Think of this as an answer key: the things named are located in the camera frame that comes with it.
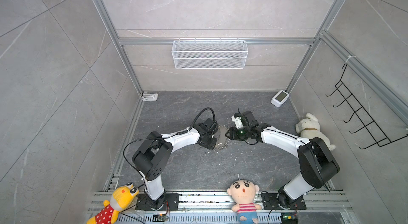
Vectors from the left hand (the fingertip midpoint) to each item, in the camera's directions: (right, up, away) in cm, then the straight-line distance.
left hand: (214, 142), depth 91 cm
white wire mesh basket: (-3, +55, +10) cm, 56 cm away
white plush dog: (+55, +8, 0) cm, 56 cm away
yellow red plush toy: (-42, -20, -22) cm, 51 cm away
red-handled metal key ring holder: (+5, 0, +4) cm, 7 cm away
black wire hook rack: (+61, +9, -32) cm, 70 cm away
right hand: (+9, +5, -1) cm, 10 cm away
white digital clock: (+48, +27, +20) cm, 58 cm away
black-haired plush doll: (+12, -17, -22) cm, 30 cm away
